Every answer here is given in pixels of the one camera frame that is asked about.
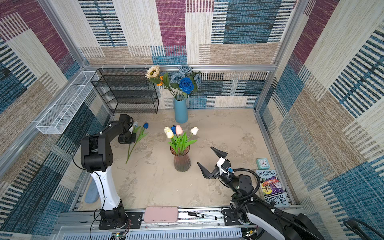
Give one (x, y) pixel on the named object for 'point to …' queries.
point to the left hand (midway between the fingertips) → (129, 139)
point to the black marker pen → (204, 216)
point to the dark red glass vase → (182, 161)
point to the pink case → (160, 214)
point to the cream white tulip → (165, 129)
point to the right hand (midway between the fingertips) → (205, 155)
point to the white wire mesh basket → (58, 117)
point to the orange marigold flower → (161, 82)
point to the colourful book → (271, 188)
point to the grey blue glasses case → (92, 194)
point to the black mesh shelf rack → (126, 90)
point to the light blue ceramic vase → (181, 111)
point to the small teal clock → (263, 163)
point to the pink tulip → (179, 140)
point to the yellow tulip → (169, 134)
